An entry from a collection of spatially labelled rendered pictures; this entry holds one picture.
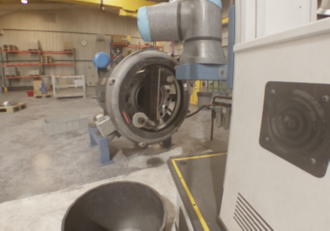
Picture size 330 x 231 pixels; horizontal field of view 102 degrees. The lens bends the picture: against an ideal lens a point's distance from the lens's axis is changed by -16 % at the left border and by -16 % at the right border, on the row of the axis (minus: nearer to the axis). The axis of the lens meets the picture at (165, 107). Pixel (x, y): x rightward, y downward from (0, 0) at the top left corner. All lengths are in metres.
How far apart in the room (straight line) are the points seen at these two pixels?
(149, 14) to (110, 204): 0.76
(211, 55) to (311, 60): 0.37
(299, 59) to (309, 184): 0.18
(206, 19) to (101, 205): 0.80
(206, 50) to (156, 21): 0.22
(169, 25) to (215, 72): 0.25
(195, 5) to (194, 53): 0.18
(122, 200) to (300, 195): 0.60
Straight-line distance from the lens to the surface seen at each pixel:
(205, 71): 0.59
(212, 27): 0.63
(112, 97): 1.07
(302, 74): 0.29
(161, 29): 0.66
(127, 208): 0.75
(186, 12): 0.65
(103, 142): 1.49
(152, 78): 1.16
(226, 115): 1.72
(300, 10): 0.78
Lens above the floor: 0.76
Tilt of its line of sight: 10 degrees down
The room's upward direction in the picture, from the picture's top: straight up
